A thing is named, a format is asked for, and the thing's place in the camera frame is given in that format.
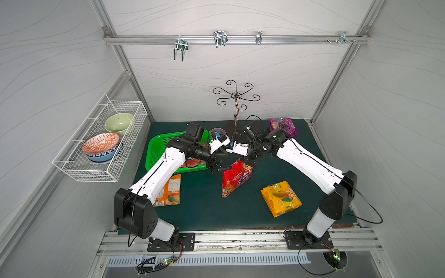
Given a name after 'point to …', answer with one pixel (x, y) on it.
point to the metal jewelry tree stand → (237, 97)
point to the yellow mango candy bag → (280, 198)
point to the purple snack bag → (285, 124)
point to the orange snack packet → (170, 194)
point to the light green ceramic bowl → (119, 123)
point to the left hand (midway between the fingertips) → (228, 161)
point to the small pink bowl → (218, 132)
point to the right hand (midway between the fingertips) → (242, 155)
